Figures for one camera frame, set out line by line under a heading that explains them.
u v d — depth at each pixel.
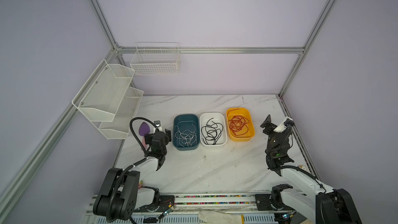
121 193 0.42
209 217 0.69
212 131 0.99
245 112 1.05
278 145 0.60
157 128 0.75
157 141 0.67
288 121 0.66
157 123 0.77
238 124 1.01
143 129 1.01
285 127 0.66
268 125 0.73
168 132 0.84
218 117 1.03
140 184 0.78
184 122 1.01
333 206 0.44
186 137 0.94
